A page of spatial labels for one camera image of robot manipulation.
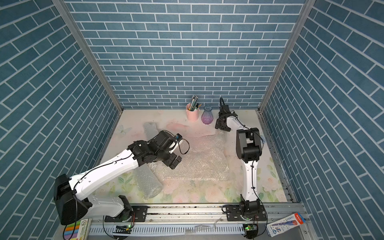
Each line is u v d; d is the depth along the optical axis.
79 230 0.67
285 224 0.71
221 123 0.87
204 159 0.94
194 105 1.08
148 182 0.77
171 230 0.77
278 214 0.76
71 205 0.38
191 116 1.09
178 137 0.68
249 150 0.60
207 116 1.04
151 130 1.02
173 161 0.67
